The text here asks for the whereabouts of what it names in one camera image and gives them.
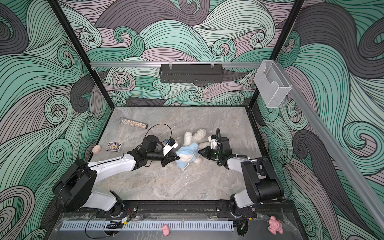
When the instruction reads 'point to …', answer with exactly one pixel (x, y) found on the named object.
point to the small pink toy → (166, 230)
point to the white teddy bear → (198, 136)
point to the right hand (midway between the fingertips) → (200, 151)
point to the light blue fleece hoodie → (190, 149)
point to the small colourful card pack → (113, 146)
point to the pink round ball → (96, 149)
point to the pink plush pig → (275, 225)
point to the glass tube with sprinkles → (132, 123)
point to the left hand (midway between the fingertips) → (179, 156)
